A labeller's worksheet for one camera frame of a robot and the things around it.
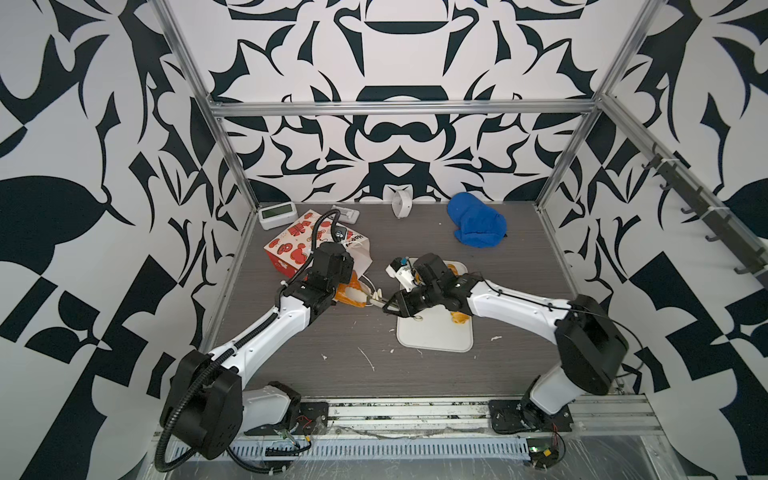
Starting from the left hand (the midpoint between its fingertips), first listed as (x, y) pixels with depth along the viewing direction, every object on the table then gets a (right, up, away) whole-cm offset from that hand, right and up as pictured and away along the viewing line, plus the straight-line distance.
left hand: (338, 248), depth 83 cm
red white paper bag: (-15, -2, +7) cm, 17 cm away
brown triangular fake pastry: (+4, -13, +4) cm, 14 cm away
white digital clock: (-27, +11, +28) cm, 41 cm away
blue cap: (+47, +7, +28) cm, 55 cm away
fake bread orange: (+35, -21, +6) cm, 41 cm away
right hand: (+14, -15, -3) cm, 21 cm away
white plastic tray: (+28, -24, +5) cm, 37 cm away
